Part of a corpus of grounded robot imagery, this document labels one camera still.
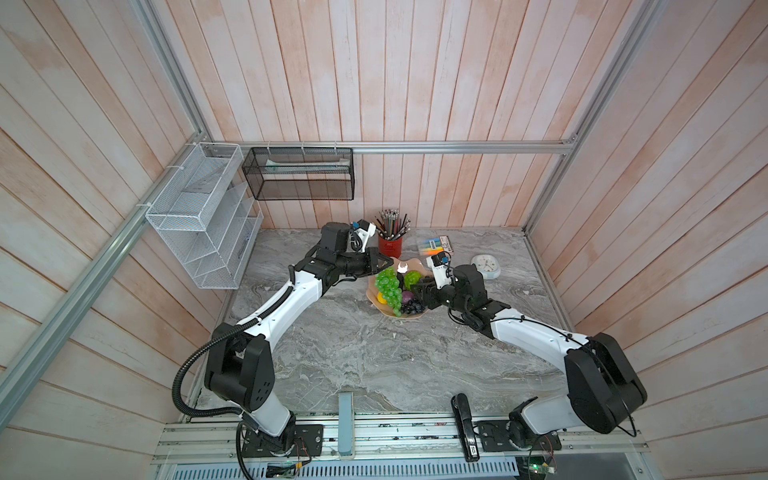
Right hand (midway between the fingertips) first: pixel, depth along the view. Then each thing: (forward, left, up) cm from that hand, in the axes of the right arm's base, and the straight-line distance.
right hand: (417, 282), depth 87 cm
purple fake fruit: (+1, +3, -9) cm, 9 cm away
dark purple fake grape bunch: (-3, +1, -9) cm, 10 cm away
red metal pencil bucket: (+19, +8, -7) cm, 22 cm away
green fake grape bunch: (-3, +9, +4) cm, 10 cm away
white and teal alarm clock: (+17, -28, -13) cm, 35 cm away
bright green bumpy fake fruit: (+6, +1, -6) cm, 9 cm away
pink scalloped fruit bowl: (0, +14, -10) cm, 17 cm away
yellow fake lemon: (-1, +11, -9) cm, 14 cm away
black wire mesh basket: (+39, +42, +11) cm, 58 cm away
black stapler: (-36, -11, -11) cm, 39 cm away
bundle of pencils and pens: (+25, +8, 0) cm, 26 cm away
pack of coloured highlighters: (+26, -8, -14) cm, 31 cm away
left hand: (-2, +7, +10) cm, 12 cm away
